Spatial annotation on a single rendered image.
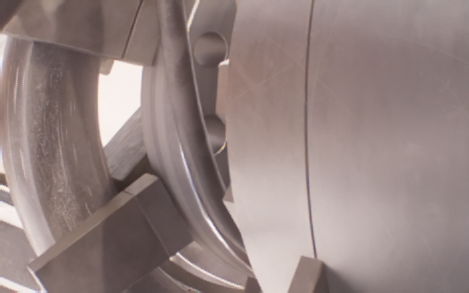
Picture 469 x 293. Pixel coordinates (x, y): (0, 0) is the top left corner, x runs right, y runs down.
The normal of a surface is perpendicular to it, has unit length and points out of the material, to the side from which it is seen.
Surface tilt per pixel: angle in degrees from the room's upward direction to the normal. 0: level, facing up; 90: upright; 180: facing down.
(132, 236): 90
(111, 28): 90
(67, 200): 90
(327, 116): 110
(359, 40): 100
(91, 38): 90
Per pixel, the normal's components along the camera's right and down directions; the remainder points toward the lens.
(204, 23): 0.55, 0.11
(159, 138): -0.82, 0.24
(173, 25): 0.08, 0.38
